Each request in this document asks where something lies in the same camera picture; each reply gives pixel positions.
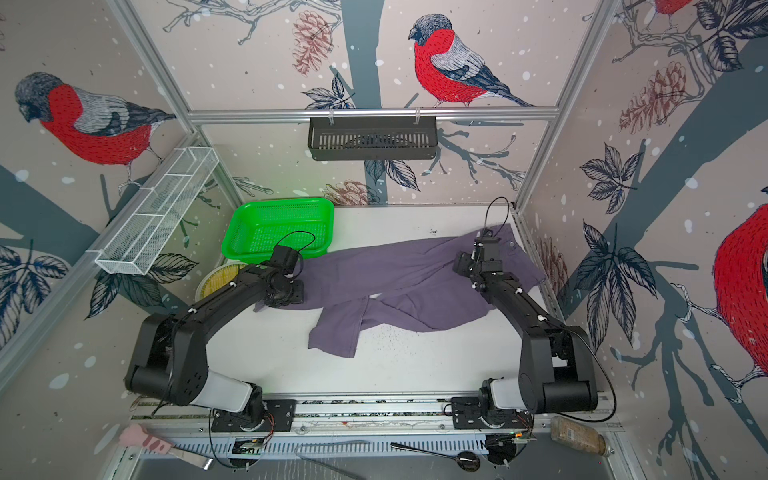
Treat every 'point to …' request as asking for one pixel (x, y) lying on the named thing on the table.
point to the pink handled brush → (135, 435)
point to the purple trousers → (409, 285)
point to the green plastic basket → (258, 226)
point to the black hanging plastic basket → (372, 138)
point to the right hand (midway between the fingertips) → (470, 255)
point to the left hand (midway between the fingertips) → (298, 290)
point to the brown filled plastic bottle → (568, 431)
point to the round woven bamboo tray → (218, 278)
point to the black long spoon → (467, 461)
